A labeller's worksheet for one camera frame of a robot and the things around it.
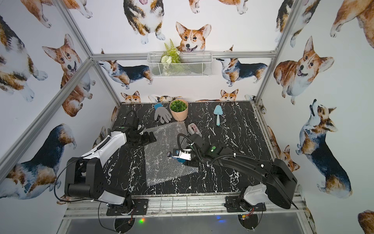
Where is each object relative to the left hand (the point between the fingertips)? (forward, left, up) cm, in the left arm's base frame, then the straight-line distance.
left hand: (152, 139), depth 89 cm
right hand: (-13, -20, +5) cm, 24 cm away
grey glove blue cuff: (+25, -3, -7) cm, 26 cm away
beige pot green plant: (+24, -15, +1) cm, 28 cm away
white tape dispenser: (+11, -24, -5) cm, 27 cm away
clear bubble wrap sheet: (-14, -5, -10) cm, 17 cm away
